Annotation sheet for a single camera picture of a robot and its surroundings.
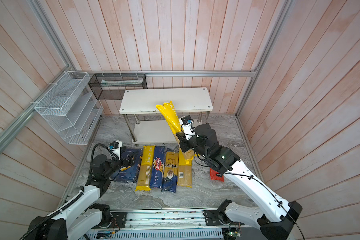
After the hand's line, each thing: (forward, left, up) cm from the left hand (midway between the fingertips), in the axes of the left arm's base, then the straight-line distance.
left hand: (132, 151), depth 82 cm
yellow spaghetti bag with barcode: (-4, -30, -13) cm, 33 cm away
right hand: (-1, -26, +19) cm, 32 cm away
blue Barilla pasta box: (-10, +1, -8) cm, 13 cm away
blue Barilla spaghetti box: (-5, -14, -12) cm, 19 cm away
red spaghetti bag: (-9, -48, -12) cm, 50 cm away
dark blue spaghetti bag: (-9, -21, -12) cm, 26 cm away
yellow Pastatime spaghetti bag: (-11, -6, -11) cm, 17 cm away
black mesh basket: (+47, +21, +10) cm, 52 cm away
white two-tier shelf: (+31, -3, -12) cm, 33 cm away
